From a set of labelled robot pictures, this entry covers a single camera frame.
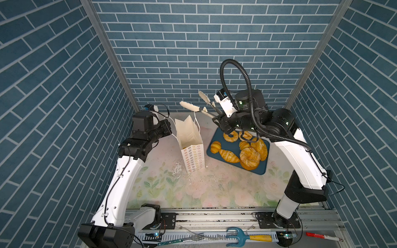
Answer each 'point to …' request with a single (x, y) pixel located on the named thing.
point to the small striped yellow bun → (215, 146)
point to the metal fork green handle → (197, 237)
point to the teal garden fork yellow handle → (242, 237)
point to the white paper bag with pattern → (190, 139)
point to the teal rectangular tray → (217, 136)
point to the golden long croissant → (229, 156)
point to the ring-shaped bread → (231, 137)
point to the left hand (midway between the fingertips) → (171, 122)
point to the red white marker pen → (324, 236)
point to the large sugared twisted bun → (249, 158)
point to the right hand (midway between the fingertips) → (215, 113)
